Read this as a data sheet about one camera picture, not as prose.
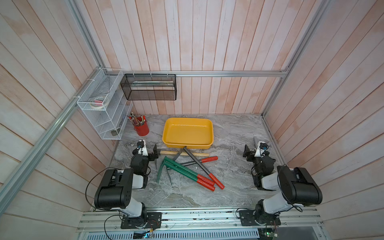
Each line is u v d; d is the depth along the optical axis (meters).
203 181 0.84
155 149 0.83
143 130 1.07
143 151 0.78
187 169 0.88
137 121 1.00
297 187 0.46
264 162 0.70
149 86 1.02
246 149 0.87
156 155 0.84
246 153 0.85
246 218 0.73
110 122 0.78
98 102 0.73
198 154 0.96
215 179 0.84
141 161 0.71
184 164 0.92
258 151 0.80
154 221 0.73
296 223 0.73
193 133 1.08
